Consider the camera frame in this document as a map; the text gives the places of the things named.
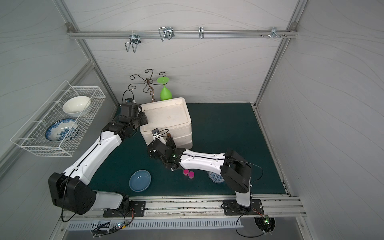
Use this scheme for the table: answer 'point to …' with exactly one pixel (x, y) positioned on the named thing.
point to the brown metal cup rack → (148, 82)
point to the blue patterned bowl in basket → (62, 130)
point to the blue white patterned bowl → (215, 177)
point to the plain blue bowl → (140, 180)
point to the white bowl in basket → (75, 106)
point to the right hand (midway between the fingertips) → (158, 141)
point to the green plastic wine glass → (165, 94)
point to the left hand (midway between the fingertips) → (144, 115)
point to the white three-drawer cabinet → (171, 116)
